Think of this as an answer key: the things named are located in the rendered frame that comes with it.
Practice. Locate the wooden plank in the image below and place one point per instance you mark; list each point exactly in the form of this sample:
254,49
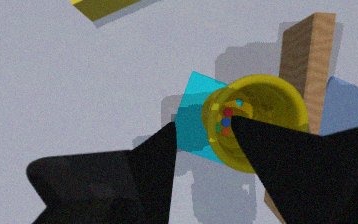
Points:
306,51

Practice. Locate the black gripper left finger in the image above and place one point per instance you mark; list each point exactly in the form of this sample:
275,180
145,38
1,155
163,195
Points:
143,175

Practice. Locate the yellow rectangular block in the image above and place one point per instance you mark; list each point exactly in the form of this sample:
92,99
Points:
95,9

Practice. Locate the yellow translucent cup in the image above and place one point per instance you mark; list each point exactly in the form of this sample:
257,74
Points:
266,98

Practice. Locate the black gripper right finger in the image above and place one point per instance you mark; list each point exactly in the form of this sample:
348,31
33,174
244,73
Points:
309,178

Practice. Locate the blue marble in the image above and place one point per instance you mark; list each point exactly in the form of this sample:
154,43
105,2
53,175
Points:
226,122

